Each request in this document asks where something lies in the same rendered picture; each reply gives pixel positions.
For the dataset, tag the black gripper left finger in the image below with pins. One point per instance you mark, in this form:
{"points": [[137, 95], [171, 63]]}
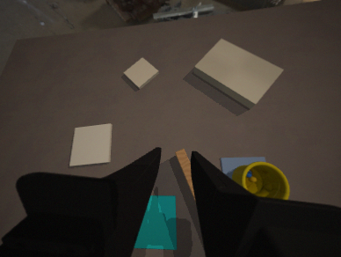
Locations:
{"points": [[119, 200]]}

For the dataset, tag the yellow cup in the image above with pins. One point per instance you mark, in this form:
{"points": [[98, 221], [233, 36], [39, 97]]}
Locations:
{"points": [[271, 183]]}

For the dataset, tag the beige flat rectangular box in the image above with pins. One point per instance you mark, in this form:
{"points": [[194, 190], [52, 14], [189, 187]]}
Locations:
{"points": [[242, 75]]}

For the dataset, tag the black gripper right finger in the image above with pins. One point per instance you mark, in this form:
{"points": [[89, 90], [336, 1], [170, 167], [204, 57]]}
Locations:
{"points": [[230, 215]]}

